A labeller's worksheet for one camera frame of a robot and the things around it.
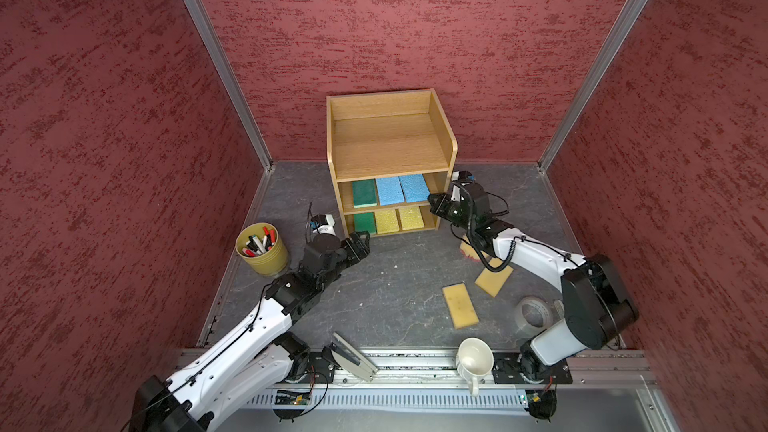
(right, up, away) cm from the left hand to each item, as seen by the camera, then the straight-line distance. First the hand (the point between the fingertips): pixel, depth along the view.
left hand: (361, 244), depth 78 cm
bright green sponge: (-1, +3, +22) cm, 22 cm away
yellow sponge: (+15, +5, +22) cm, 27 cm away
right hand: (+18, +11, +9) cm, 23 cm away
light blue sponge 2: (+7, +15, +11) cm, 20 cm away
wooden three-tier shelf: (+5, +31, +7) cm, 32 cm away
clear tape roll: (+49, -21, +5) cm, 54 cm away
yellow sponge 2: (+6, +4, +22) cm, 23 cm away
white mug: (+30, -29, -3) cm, 42 cm away
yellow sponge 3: (+28, -18, +5) cm, 34 cm away
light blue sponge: (+15, +15, +11) cm, 24 cm away
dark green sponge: (0, +14, +10) cm, 17 cm away
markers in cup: (-32, -2, +7) cm, 33 cm away
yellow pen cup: (-25, -5, +1) cm, 25 cm away
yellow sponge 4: (+39, -13, +9) cm, 42 cm away
